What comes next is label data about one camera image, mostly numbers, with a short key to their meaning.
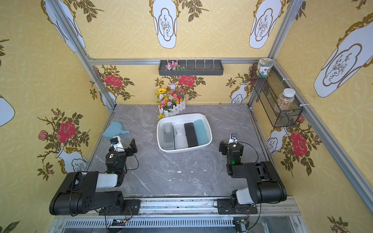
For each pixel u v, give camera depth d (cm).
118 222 73
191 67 92
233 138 79
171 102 102
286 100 65
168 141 96
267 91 101
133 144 86
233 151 70
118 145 76
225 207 73
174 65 88
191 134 100
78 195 44
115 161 68
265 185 45
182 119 108
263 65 85
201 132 101
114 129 107
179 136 100
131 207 73
